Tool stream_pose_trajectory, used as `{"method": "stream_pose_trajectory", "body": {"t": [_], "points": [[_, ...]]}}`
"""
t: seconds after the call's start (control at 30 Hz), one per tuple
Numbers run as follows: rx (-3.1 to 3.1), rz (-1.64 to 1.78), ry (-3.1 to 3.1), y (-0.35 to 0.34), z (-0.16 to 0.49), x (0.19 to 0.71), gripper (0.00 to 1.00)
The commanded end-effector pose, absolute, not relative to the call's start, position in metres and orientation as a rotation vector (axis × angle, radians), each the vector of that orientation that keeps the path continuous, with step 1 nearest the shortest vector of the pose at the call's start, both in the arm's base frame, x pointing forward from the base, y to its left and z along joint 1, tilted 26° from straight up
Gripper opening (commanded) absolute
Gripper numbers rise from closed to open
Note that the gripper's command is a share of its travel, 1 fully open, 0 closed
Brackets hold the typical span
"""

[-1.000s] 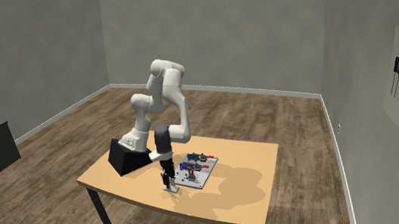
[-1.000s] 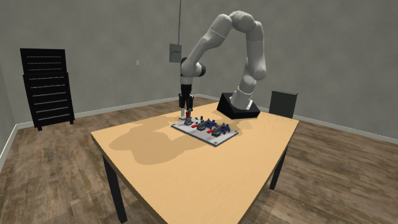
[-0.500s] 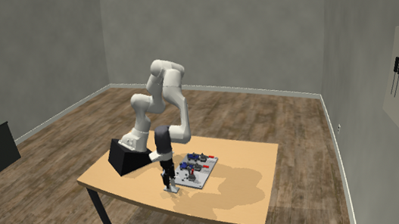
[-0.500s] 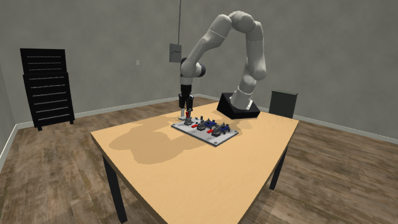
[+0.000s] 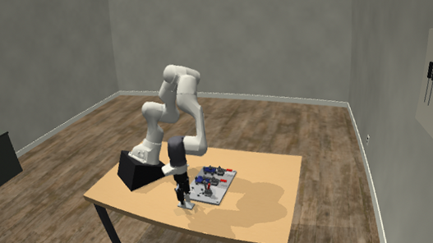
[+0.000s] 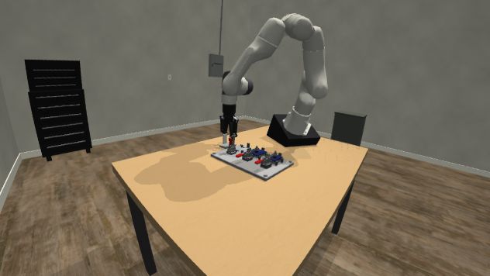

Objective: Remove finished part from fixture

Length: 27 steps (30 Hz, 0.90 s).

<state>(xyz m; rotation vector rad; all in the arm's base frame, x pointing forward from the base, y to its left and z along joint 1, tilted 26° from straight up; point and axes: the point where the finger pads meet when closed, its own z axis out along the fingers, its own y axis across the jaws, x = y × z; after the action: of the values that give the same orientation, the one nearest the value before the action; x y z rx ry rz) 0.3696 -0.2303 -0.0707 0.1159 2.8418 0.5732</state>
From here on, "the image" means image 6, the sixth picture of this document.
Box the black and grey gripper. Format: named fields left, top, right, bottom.
left=220, top=104, right=239, bottom=144

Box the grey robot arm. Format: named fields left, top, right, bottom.
left=222, top=13, right=328, bottom=136

